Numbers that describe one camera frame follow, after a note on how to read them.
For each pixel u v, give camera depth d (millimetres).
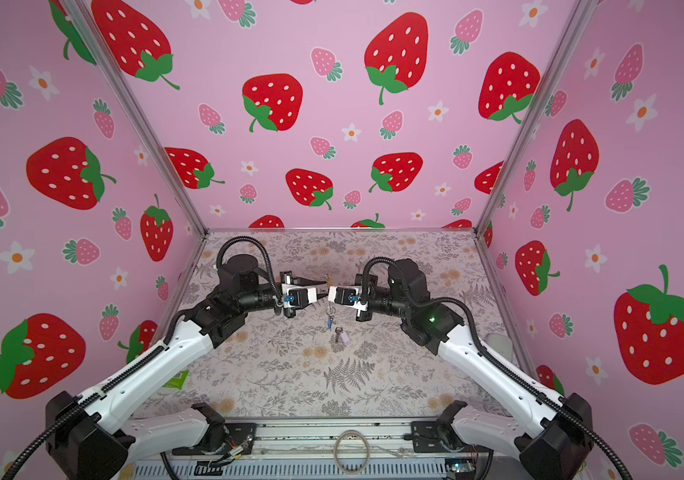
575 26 704
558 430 381
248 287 556
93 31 703
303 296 546
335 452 707
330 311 687
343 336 927
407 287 502
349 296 530
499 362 446
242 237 521
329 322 707
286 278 614
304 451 730
